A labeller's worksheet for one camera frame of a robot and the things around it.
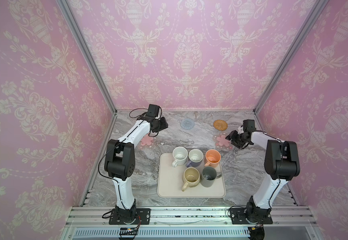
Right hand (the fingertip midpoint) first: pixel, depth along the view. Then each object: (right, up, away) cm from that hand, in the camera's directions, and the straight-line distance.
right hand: (229, 138), depth 100 cm
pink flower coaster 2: (-5, -2, +3) cm, 6 cm away
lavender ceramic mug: (-24, -11, -8) cm, 27 cm away
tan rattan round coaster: (-2, +9, +12) cm, 15 cm away
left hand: (-42, +9, -5) cm, 43 cm away
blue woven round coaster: (-28, +10, +12) cm, 32 cm away
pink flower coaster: (-56, -4, +3) cm, 56 cm away
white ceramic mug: (-33, -10, -6) cm, 35 cm away
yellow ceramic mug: (-26, -20, -14) cm, 36 cm away
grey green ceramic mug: (-17, -20, -15) cm, 30 cm away
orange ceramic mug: (-13, -11, -8) cm, 19 cm away
